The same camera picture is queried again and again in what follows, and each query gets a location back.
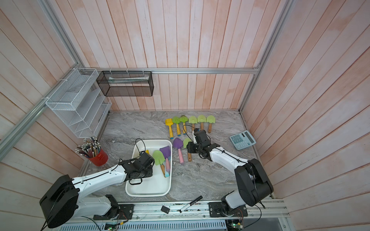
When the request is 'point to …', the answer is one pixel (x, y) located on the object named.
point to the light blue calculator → (243, 140)
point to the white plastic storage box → (157, 185)
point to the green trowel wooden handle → (163, 170)
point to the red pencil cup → (100, 159)
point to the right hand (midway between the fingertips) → (189, 145)
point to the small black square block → (165, 209)
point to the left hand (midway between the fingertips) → (149, 173)
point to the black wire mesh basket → (126, 83)
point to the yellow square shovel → (169, 122)
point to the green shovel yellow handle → (176, 120)
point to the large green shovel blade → (185, 141)
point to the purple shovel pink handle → (166, 152)
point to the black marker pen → (191, 203)
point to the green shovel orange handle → (184, 119)
